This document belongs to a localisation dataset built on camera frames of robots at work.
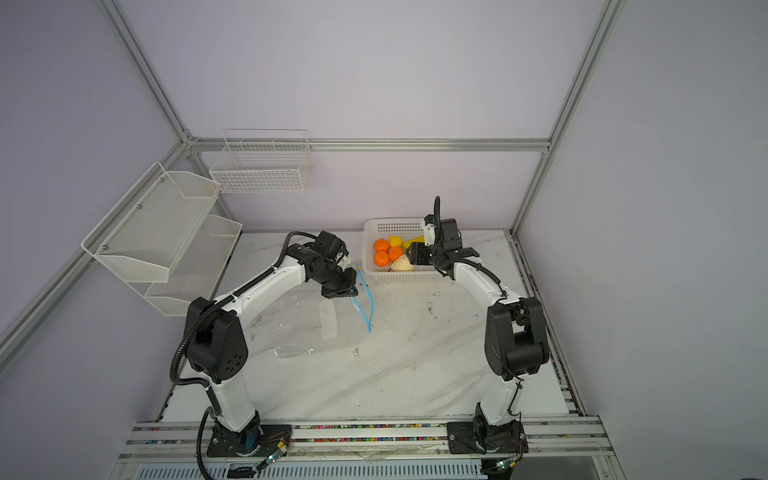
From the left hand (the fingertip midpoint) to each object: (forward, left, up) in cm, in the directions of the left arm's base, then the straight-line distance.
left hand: (356, 293), depth 86 cm
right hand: (+14, -17, +4) cm, 22 cm away
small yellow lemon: (+29, -12, -8) cm, 33 cm away
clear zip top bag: (-3, +17, -14) cm, 22 cm away
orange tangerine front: (+22, -7, -10) cm, 25 cm away
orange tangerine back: (+28, -6, -9) cm, 30 cm away
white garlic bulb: (+18, -14, -8) cm, 25 cm away
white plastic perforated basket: (+34, -4, -7) cm, 35 cm away
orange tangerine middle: (+25, -12, -9) cm, 29 cm away
